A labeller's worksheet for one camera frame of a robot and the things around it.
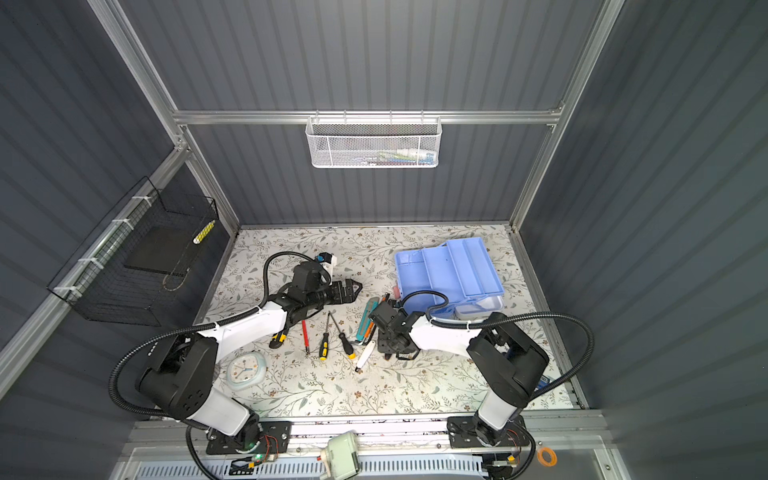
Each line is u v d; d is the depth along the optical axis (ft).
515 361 1.54
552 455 2.29
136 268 2.33
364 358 2.84
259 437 2.36
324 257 2.65
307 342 2.93
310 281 2.29
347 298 2.61
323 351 2.83
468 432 2.39
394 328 2.25
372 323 2.37
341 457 2.20
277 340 2.92
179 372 1.46
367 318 3.08
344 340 2.92
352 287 2.65
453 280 3.07
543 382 1.55
